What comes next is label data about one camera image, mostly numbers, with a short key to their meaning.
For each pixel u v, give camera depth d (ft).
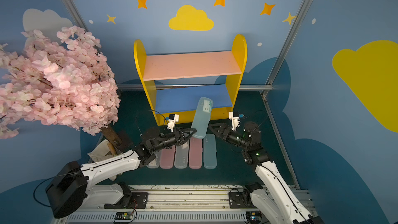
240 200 2.45
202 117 2.43
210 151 2.97
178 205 2.41
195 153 2.90
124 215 2.35
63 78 1.28
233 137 2.11
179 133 2.11
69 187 1.34
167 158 2.89
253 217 2.39
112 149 2.91
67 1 2.42
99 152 2.92
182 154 2.95
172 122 2.27
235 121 2.22
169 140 2.10
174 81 3.77
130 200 2.24
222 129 2.06
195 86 3.98
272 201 1.85
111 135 2.75
